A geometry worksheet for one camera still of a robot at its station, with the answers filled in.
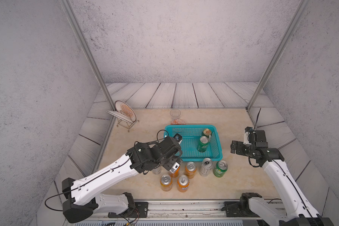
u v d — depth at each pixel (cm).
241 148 71
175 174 82
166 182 73
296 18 74
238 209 72
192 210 74
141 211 73
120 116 92
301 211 39
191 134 94
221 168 77
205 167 75
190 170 77
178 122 108
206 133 91
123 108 105
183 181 72
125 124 103
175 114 114
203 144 88
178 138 58
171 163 58
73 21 74
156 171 83
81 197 38
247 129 71
